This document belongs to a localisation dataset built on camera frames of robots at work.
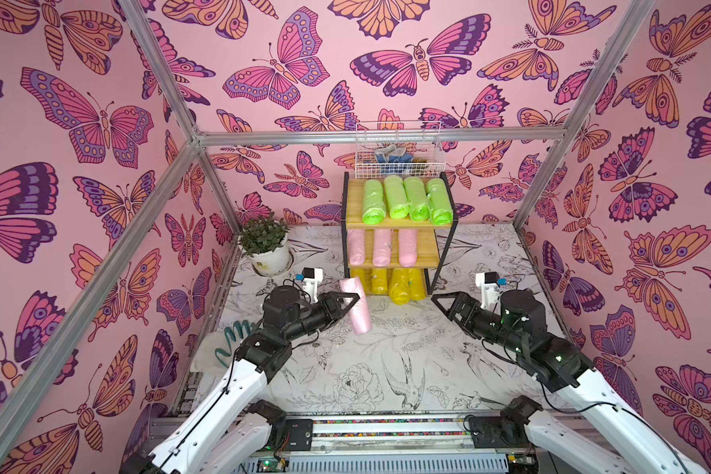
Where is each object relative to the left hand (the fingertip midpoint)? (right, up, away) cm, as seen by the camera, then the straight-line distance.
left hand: (360, 298), depth 70 cm
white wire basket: (+13, +40, +23) cm, 48 cm away
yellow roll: (0, +4, +30) cm, 30 cm away
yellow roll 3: (+13, 0, +27) cm, 30 cm away
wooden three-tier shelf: (+11, +10, +16) cm, 22 cm away
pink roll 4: (+14, +13, +17) cm, 26 cm away
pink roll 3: (+6, +11, +15) cm, 20 cm away
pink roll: (0, -4, -1) cm, 4 cm away
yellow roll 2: (+6, +1, +28) cm, 28 cm away
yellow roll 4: (+19, 0, +29) cm, 34 cm away
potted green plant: (-30, +15, +22) cm, 40 cm away
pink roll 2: (-1, +13, +17) cm, 22 cm away
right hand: (+19, -1, -1) cm, 19 cm away
